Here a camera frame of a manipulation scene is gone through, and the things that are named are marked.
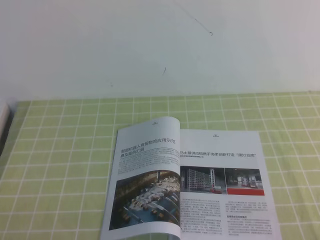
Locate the green checkered tablecloth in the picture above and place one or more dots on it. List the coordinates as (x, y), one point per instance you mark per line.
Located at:
(56, 162)

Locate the white magazine book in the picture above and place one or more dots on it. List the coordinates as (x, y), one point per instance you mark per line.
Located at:
(191, 184)

